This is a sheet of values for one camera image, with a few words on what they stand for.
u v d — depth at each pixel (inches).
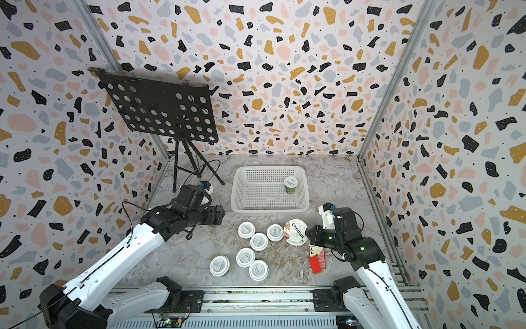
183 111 29.0
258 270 29.5
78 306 14.8
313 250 33.6
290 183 39.6
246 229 33.7
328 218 26.9
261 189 41.9
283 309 28.8
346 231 21.7
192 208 23.1
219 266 30.0
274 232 33.6
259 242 32.3
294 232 29.4
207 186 27.2
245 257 30.9
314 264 32.2
